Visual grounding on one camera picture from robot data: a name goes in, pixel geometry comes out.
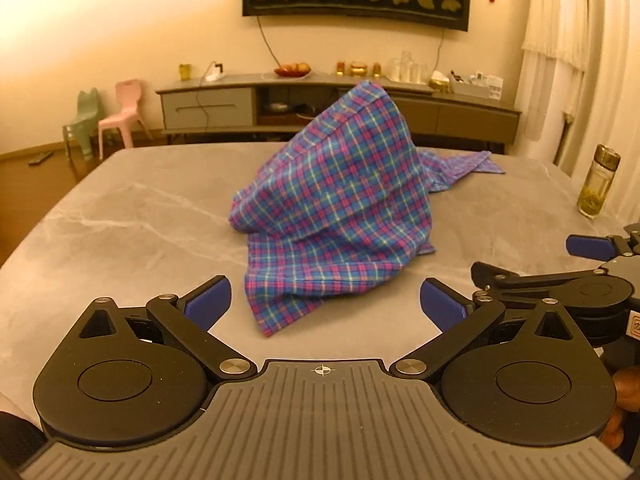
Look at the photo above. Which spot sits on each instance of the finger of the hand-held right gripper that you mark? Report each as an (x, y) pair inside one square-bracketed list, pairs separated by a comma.
[(520, 280), (590, 246)]

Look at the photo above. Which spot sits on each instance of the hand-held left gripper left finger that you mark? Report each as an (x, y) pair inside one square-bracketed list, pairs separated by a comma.
[(207, 302)]

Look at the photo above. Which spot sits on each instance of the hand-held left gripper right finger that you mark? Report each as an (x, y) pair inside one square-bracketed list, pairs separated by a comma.
[(442, 306)]

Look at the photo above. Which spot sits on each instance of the blue pink plaid shirt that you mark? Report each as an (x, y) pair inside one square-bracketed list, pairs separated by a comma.
[(350, 185)]

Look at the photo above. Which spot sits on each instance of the person's right hand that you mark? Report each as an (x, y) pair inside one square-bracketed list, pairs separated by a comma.
[(627, 385)]

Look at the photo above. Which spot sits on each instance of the glass tea bottle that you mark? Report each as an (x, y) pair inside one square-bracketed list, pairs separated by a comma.
[(597, 185)]

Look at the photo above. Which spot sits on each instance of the white printed box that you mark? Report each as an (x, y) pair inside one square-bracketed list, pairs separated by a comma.
[(495, 87)]

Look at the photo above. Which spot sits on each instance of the grey television cabinet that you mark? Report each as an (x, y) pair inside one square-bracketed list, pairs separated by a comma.
[(210, 105)]

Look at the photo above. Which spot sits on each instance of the grey storage tray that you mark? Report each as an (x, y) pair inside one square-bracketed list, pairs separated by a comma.
[(467, 87)]

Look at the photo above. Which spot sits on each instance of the silver pot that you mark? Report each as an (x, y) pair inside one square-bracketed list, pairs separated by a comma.
[(276, 107)]

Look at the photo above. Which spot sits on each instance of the pink plastic chair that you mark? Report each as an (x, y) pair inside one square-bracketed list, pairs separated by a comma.
[(125, 110)]

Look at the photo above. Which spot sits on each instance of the white lace curtain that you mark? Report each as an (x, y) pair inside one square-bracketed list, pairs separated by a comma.
[(575, 35)]

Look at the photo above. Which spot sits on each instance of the gold tissue holder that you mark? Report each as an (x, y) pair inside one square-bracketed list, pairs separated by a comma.
[(439, 82)]

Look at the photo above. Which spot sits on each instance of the dark pan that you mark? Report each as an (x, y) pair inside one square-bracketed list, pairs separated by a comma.
[(306, 112)]

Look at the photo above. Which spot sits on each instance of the dark remote control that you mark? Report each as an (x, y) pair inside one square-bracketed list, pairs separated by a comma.
[(40, 158)]

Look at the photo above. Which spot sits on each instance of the green plastic chair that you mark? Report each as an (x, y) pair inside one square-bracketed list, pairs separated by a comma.
[(87, 115)]

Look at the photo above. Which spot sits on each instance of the white power strip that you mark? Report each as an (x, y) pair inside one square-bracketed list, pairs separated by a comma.
[(214, 74)]

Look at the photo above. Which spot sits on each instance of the yellow cup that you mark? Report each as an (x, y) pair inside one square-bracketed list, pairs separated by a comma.
[(185, 72)]

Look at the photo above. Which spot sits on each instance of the cluster of clear glasses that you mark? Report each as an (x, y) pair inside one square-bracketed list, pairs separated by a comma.
[(406, 67)]

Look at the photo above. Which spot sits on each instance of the plate of fruit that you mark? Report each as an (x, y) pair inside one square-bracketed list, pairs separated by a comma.
[(292, 70)]

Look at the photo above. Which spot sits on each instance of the wide gold jar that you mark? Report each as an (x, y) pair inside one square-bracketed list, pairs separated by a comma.
[(358, 70)]

